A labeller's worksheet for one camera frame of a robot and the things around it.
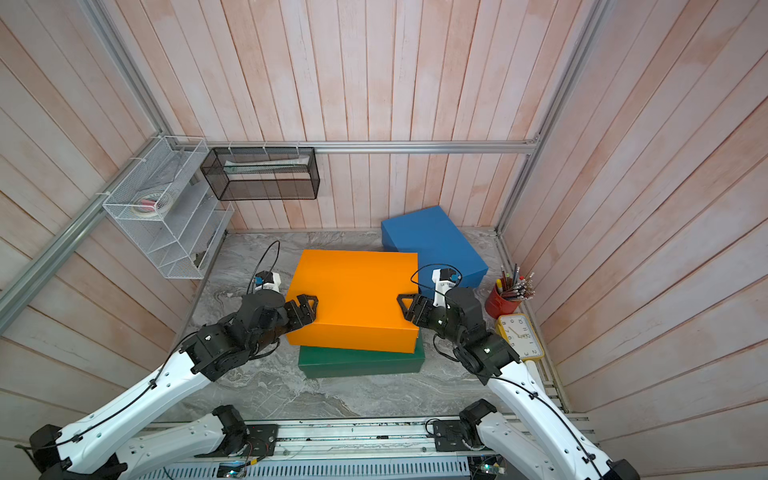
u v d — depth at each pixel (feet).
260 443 2.39
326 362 2.43
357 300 2.35
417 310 2.11
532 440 1.79
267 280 2.07
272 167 2.89
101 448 1.29
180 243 2.56
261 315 1.67
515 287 2.69
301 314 2.09
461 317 1.73
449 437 2.40
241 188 3.53
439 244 3.31
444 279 2.16
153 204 2.40
